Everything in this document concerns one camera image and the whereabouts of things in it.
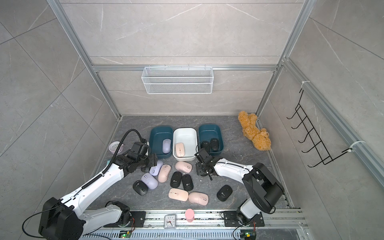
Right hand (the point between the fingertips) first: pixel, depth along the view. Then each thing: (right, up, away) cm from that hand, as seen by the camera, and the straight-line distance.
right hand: (203, 168), depth 90 cm
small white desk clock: (-17, -21, -19) cm, 33 cm away
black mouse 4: (-16, -5, -6) cm, 18 cm away
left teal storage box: (-33, +21, +17) cm, 42 cm away
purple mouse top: (-29, -1, -2) cm, 29 cm away
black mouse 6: (+11, -10, -11) cm, 18 cm away
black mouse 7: (-36, -8, -8) cm, 38 cm away
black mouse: (0, -3, -3) cm, 4 cm away
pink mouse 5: (-3, -12, -13) cm, 18 cm away
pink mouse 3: (-15, +11, +7) cm, 20 cm away
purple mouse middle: (-31, -5, -6) cm, 32 cm away
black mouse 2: (+1, +14, +10) cm, 17 cm away
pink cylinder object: (-8, -15, -23) cm, 28 cm away
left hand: (-28, +8, -7) cm, 30 cm away
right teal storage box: (+5, +22, +21) cm, 31 cm away
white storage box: (-9, +18, +16) cm, 26 cm away
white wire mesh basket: (-17, +58, +11) cm, 61 cm away
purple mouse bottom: (-24, +13, +8) cm, 29 cm away
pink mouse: (-23, 0, -2) cm, 23 cm away
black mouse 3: (+8, +14, +11) cm, 19 cm away
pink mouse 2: (-12, +2, -2) cm, 12 cm away
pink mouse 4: (-14, -11, -11) cm, 21 cm away
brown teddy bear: (+37, +18, +5) cm, 42 cm away
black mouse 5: (-9, -6, -7) cm, 13 cm away
